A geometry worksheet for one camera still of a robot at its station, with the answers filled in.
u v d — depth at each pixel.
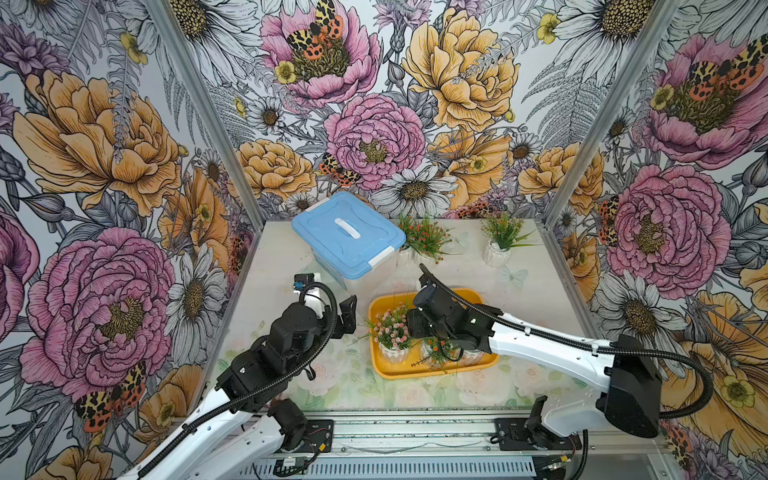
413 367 0.78
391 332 0.76
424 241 0.97
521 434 0.72
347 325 0.62
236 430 0.46
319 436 0.75
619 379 0.41
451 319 0.59
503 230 1.04
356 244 0.93
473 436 0.76
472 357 0.81
